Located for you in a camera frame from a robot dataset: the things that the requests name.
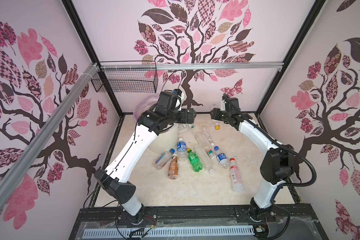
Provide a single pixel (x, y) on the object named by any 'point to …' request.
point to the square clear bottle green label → (183, 128)
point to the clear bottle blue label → (162, 160)
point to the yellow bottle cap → (217, 127)
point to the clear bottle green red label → (204, 143)
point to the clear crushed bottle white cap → (208, 137)
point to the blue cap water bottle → (221, 158)
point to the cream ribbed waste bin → (164, 141)
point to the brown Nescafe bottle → (173, 171)
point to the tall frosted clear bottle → (206, 158)
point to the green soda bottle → (194, 160)
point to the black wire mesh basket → (126, 80)
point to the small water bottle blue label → (181, 154)
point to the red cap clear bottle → (238, 184)
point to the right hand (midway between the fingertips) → (215, 110)
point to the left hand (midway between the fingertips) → (188, 116)
